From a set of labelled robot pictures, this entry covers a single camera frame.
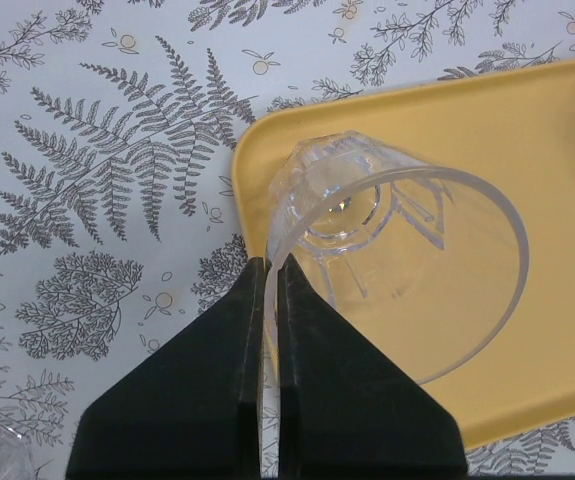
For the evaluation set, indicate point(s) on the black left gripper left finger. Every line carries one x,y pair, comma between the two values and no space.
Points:
191,410

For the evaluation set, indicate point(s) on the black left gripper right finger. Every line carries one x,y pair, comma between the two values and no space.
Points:
346,410

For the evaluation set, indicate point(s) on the clear large glass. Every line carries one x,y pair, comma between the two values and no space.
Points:
427,262

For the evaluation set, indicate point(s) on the yellow plastic tray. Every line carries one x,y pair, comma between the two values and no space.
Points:
515,130

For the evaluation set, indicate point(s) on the floral patterned table mat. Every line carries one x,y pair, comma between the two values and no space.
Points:
118,123

